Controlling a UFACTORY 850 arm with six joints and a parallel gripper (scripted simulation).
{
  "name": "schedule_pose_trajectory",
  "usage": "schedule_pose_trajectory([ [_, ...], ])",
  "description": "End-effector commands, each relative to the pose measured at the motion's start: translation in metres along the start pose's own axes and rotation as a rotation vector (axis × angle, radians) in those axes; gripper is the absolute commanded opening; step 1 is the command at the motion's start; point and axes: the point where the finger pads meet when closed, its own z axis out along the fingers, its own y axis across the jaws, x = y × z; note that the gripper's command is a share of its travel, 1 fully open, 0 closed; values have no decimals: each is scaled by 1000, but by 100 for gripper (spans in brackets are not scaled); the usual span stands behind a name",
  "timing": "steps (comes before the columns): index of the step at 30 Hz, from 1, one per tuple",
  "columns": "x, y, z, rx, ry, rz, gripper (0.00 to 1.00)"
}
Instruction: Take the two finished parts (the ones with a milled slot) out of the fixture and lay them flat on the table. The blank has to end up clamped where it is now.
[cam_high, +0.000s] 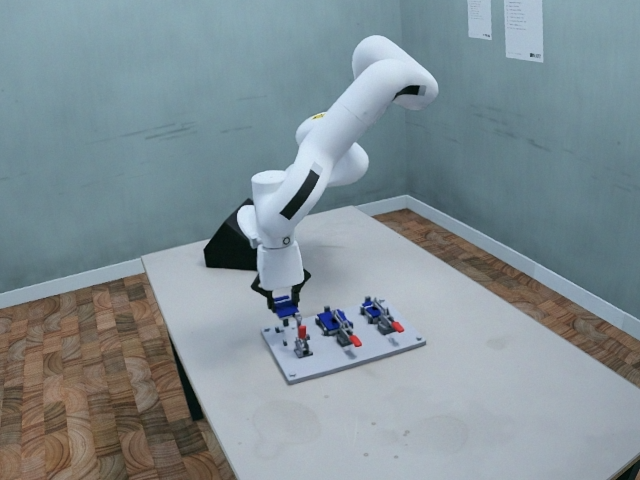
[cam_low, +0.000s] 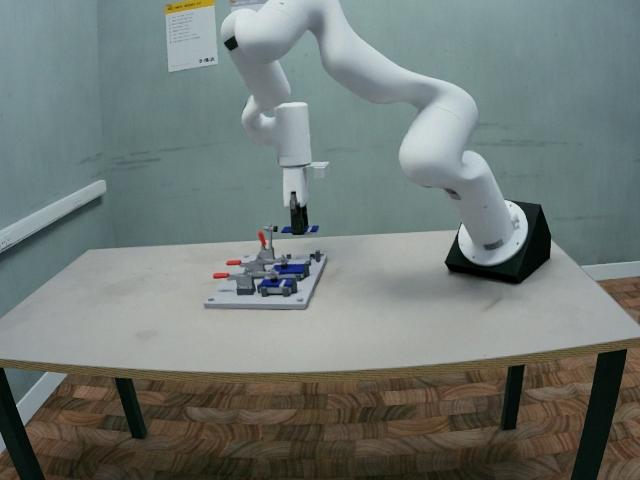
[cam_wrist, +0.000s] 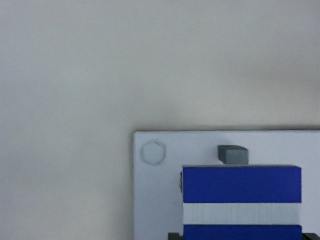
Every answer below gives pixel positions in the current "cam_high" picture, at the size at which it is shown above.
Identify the blue plate with white stripe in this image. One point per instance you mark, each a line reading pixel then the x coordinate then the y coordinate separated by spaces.
pixel 284 307

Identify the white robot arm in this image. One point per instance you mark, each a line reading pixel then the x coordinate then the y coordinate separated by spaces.
pixel 391 80

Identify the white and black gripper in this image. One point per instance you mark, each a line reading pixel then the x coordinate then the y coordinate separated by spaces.
pixel 279 268

